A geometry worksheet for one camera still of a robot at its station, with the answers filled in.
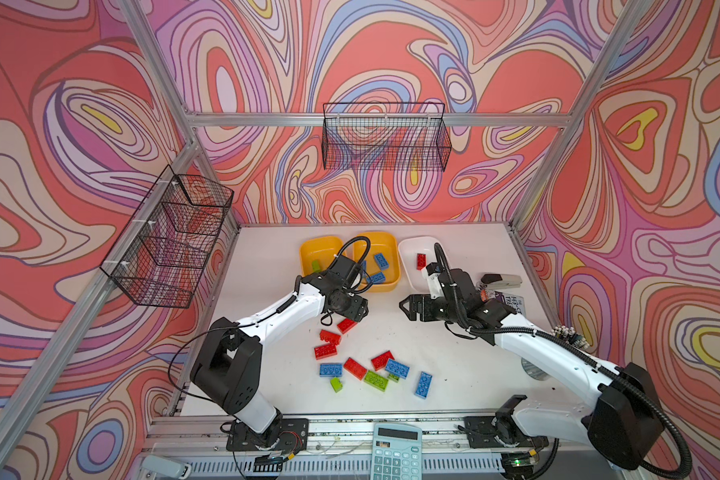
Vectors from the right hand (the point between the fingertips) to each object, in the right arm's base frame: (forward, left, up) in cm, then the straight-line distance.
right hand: (415, 310), depth 82 cm
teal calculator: (-32, +8, -10) cm, 34 cm away
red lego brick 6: (-11, +17, -12) cm, 24 cm away
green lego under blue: (-14, +7, -12) cm, 20 cm away
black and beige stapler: (+15, -32, -9) cm, 36 cm away
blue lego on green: (-12, +6, -10) cm, 17 cm away
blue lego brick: (-12, +24, -11) cm, 29 cm away
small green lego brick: (-16, +23, -11) cm, 30 cm away
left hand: (+5, +17, -3) cm, 18 cm away
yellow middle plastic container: (+34, +7, -9) cm, 36 cm away
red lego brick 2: (+1, +20, -11) cm, 23 cm away
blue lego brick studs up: (+25, +8, -9) cm, 28 cm away
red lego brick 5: (-10, +10, -12) cm, 18 cm away
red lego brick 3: (-3, +24, -10) cm, 26 cm away
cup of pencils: (-10, -36, +4) cm, 38 cm away
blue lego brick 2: (-16, -1, -12) cm, 20 cm away
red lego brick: (+24, -6, -9) cm, 27 cm away
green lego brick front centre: (-14, +11, -14) cm, 23 cm away
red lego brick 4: (-6, +26, -11) cm, 29 cm away
